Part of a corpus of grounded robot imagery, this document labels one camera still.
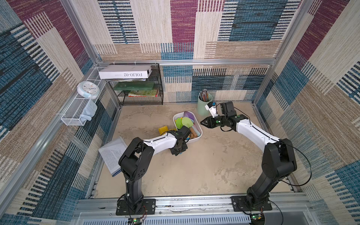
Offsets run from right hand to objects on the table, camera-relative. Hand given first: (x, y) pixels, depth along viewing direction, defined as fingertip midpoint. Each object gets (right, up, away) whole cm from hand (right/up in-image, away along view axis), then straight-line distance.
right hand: (202, 120), depth 88 cm
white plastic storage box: (-13, +4, +19) cm, 23 cm away
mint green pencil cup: (+3, +7, +21) cm, 22 cm away
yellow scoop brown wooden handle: (-26, -7, +15) cm, 31 cm away
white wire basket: (-66, +9, -14) cm, 68 cm away
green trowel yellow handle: (-15, -1, +15) cm, 21 cm away
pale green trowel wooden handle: (-8, -2, +14) cm, 17 cm away
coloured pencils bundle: (+4, +18, +15) cm, 24 cm away
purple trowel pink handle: (-7, +4, +17) cm, 19 cm away
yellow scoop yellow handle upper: (-17, -7, +14) cm, 23 cm away
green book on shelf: (-44, +23, +6) cm, 50 cm away
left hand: (-12, -19, +6) cm, 23 cm away
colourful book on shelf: (-38, +17, +11) cm, 43 cm away
